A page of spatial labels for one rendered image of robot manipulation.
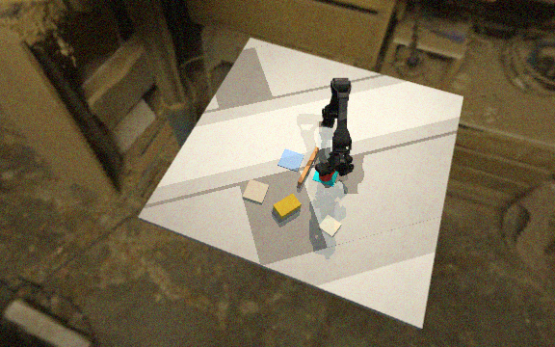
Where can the yellow rectangular block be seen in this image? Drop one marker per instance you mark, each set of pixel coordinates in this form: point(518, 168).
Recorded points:
point(287, 206)

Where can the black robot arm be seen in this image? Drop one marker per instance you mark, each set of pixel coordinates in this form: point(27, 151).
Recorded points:
point(337, 109)

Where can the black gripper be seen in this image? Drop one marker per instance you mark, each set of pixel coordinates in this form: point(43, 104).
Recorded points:
point(327, 168)

